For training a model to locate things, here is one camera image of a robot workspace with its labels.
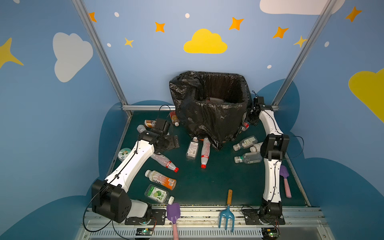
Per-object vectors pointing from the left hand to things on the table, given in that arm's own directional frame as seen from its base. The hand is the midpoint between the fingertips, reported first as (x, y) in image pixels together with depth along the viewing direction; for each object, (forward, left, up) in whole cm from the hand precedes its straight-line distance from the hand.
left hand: (172, 144), depth 82 cm
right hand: (+30, -50, -7) cm, 59 cm away
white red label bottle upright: (+3, -20, -13) cm, 24 cm away
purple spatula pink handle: (-9, -67, -16) cm, 69 cm away
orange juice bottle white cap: (-15, +6, -13) cm, 21 cm away
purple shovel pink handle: (-31, -2, -17) cm, 35 cm away
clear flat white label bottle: (+6, -11, -14) cm, 19 cm away
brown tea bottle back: (+30, +2, -13) cm, 33 cm away
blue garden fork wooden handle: (-31, -30, -16) cm, 46 cm away
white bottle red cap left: (+21, +26, -12) cm, 36 cm away
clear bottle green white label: (+10, -47, -13) cm, 50 cm away
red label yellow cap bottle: (+25, -50, -13) cm, 58 cm away
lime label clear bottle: (-23, +6, -14) cm, 27 cm away
